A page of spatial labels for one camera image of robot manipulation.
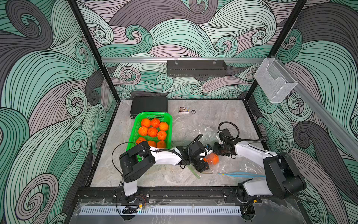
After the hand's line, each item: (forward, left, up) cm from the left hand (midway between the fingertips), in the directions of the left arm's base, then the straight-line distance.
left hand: (205, 162), depth 81 cm
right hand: (+9, -8, -4) cm, 13 cm away
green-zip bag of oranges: (+1, -4, +3) cm, 5 cm away
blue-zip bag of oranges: (-4, -15, -3) cm, 16 cm away
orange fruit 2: (+25, +27, +1) cm, 36 cm away
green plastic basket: (+29, +46, +4) cm, 54 cm away
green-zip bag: (+1, -9, -5) cm, 10 cm away
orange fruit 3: (+20, +34, +2) cm, 39 cm away
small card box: (+43, +12, -2) cm, 45 cm away
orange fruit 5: (+14, +41, +2) cm, 43 cm away
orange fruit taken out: (+28, +39, +2) cm, 48 cm away
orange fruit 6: (+18, +27, +1) cm, 33 cm away
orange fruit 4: (+21, +40, +1) cm, 46 cm away
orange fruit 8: (+11, +27, +2) cm, 29 cm away
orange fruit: (+28, +33, +1) cm, 43 cm away
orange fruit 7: (+12, +34, -1) cm, 36 cm away
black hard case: (+52, +42, -5) cm, 67 cm away
